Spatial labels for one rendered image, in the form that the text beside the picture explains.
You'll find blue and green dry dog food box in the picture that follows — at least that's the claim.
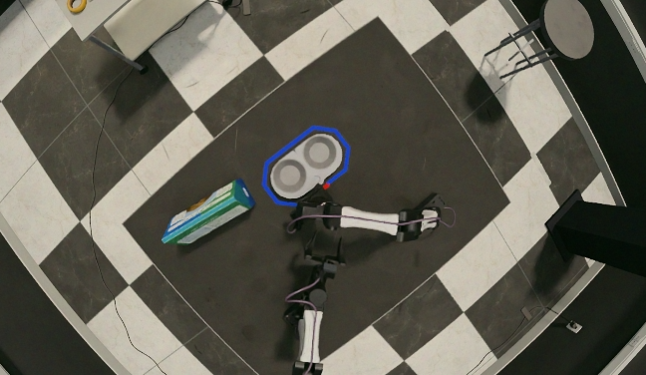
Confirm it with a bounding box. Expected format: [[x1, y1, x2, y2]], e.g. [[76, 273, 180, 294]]
[[162, 179, 256, 245]]

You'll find white shallow bowl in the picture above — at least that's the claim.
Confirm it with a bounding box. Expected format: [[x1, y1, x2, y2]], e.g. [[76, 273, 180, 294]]
[[272, 159, 307, 193], [302, 135, 337, 170]]

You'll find white double-bowl pet feeder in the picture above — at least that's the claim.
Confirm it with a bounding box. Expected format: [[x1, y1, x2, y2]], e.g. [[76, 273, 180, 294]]
[[271, 135, 342, 198]]

